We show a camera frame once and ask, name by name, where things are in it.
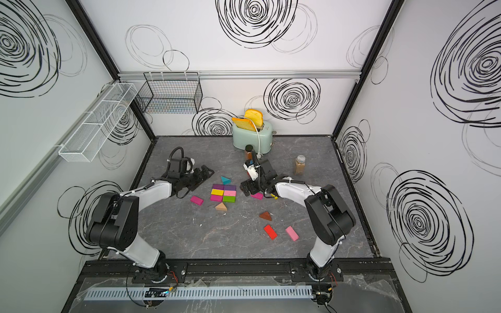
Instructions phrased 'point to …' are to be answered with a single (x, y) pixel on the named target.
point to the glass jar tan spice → (300, 165)
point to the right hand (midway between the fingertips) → (249, 184)
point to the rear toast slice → (256, 115)
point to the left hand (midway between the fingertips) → (209, 177)
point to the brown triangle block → (266, 215)
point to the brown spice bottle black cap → (249, 148)
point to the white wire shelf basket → (83, 144)
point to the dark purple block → (219, 186)
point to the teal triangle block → (225, 180)
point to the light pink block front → (292, 233)
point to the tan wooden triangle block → (221, 207)
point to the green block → (229, 199)
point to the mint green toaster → (242, 137)
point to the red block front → (270, 232)
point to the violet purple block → (230, 187)
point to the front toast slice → (244, 123)
